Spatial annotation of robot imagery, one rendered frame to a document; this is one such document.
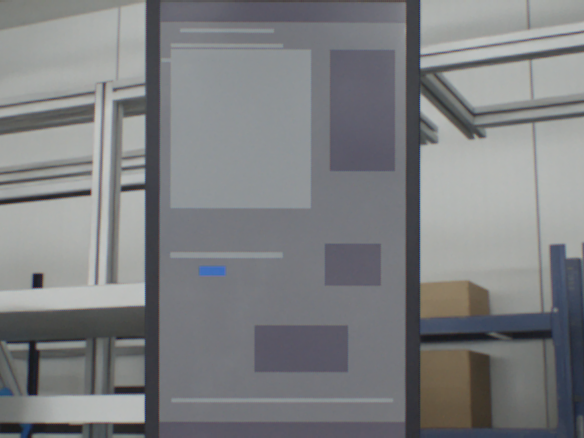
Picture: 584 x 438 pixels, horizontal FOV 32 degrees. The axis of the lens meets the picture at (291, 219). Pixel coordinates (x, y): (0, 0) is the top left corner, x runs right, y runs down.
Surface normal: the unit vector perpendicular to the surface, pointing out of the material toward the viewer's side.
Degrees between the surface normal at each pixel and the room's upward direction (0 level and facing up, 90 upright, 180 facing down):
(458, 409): 90
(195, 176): 101
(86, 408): 90
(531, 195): 90
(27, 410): 90
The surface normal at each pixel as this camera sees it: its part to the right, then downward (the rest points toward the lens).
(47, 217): -0.41, -0.18
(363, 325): 0.01, 0.00
